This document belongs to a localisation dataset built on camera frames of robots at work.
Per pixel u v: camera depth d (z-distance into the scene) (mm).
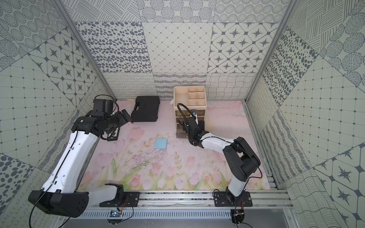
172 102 1145
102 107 529
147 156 904
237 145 519
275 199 764
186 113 776
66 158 412
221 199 732
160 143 958
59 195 365
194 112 785
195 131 703
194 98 894
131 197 751
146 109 1104
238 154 471
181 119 791
